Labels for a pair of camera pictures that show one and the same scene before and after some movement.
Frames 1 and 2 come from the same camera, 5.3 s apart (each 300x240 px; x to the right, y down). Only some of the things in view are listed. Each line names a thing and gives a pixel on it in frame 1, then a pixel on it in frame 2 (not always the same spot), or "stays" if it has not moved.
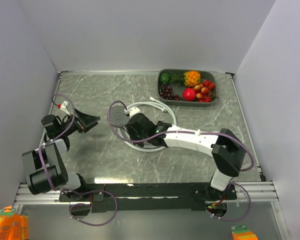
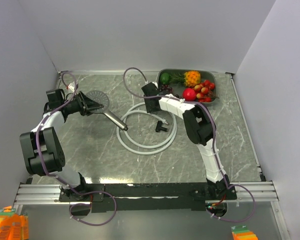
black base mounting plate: x=151 y=197 stays
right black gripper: x=131 y=131 to x=149 y=109
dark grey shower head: x=118 y=117 to x=102 y=97
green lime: x=165 y=78 stays
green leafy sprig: x=178 y=79 stays
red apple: x=189 y=94 stays
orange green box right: x=241 y=232 stays
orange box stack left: x=6 y=224 stays
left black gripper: x=85 y=122 to x=87 y=105
